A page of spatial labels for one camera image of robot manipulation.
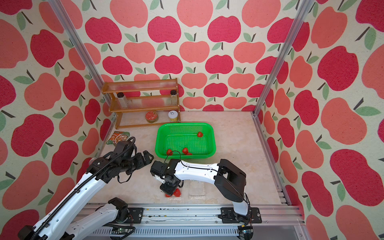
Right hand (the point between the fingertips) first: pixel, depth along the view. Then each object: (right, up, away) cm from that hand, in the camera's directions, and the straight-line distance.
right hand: (169, 191), depth 79 cm
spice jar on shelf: (0, +57, +22) cm, 61 cm away
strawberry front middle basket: (+8, +19, +17) cm, 27 cm away
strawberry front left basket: (-2, +18, +17) cm, 25 cm away
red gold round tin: (-19, +42, +35) cm, 58 cm away
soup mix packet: (-41, +28, +26) cm, 55 cm away
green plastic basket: (+8, +25, +26) cm, 36 cm away
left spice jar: (-35, +53, +20) cm, 66 cm away
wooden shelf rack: (-27, +54, +40) cm, 72 cm away
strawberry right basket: (+18, +29, +26) cm, 43 cm away
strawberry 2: (-1, -2, 0) cm, 3 cm away
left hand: (-10, +16, -4) cm, 20 cm away
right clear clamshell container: (+15, -1, +4) cm, 16 cm away
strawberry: (+4, -1, +1) cm, 4 cm away
